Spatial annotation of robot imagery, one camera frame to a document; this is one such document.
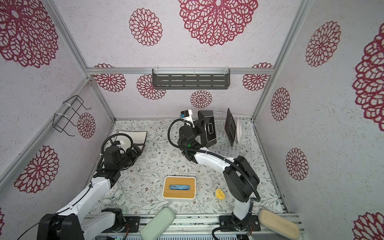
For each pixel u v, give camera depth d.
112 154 0.62
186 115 0.69
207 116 0.80
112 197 0.80
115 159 0.65
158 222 0.73
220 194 0.81
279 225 0.71
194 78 0.92
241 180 0.47
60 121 0.72
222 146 1.03
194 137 0.62
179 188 0.84
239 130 0.97
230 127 0.92
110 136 0.62
